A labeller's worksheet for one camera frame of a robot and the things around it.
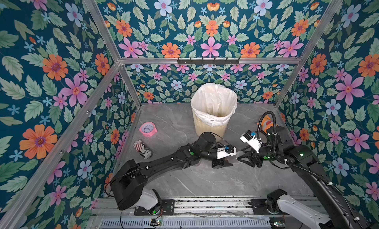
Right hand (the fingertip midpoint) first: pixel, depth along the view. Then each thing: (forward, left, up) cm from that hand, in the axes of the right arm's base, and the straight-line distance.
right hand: (243, 151), depth 67 cm
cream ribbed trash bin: (+16, +21, -4) cm, 27 cm away
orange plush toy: (+30, -23, -17) cm, 42 cm away
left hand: (-1, +4, -5) cm, 7 cm away
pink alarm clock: (+26, +59, -20) cm, 67 cm away
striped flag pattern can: (+10, +58, -20) cm, 62 cm away
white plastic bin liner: (+37, +13, -6) cm, 39 cm away
